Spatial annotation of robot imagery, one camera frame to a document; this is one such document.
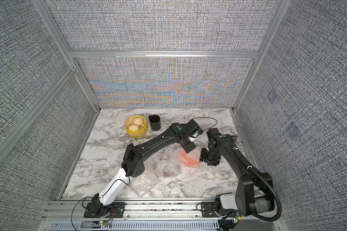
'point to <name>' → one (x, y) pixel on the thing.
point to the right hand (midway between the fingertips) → (203, 158)
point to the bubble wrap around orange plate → (179, 163)
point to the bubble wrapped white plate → (143, 185)
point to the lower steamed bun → (134, 127)
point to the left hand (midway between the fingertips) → (192, 144)
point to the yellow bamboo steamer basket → (141, 132)
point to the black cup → (154, 122)
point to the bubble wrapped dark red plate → (167, 162)
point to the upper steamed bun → (138, 120)
